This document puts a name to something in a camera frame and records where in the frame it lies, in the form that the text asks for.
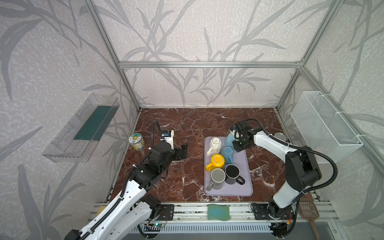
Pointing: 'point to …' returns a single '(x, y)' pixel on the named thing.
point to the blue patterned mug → (227, 154)
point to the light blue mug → (229, 139)
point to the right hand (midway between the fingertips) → (237, 142)
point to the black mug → (232, 172)
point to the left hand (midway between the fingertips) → (182, 139)
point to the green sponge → (215, 211)
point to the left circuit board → (159, 225)
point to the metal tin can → (280, 136)
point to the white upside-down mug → (216, 143)
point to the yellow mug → (217, 161)
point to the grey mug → (217, 177)
